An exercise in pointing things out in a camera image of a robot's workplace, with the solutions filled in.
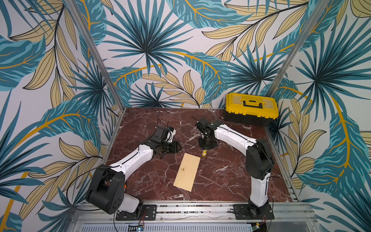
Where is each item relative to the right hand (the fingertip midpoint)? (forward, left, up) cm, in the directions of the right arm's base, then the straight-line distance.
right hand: (204, 147), depth 91 cm
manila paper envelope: (-14, +12, -7) cm, 19 cm away
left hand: (-3, +16, +5) cm, 17 cm away
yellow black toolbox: (+23, -33, +10) cm, 42 cm away
